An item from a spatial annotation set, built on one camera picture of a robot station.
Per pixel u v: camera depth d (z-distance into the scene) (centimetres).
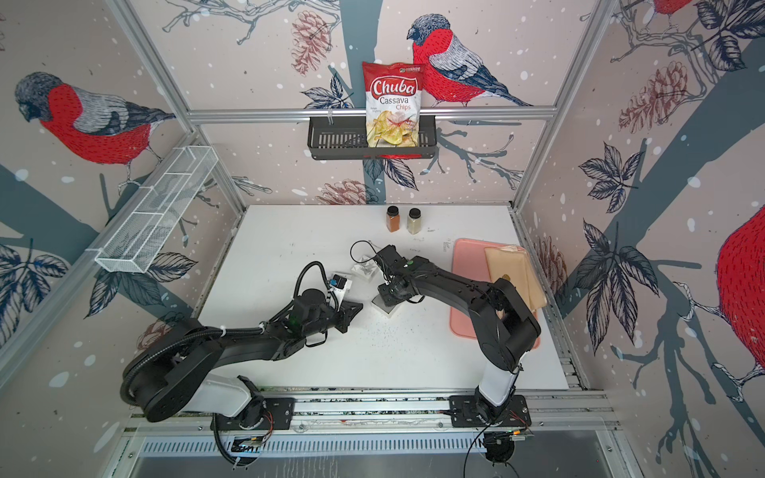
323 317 72
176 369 43
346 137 101
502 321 49
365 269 98
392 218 107
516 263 103
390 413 75
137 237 73
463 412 73
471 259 104
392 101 84
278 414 73
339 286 76
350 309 78
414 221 107
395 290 76
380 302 80
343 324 76
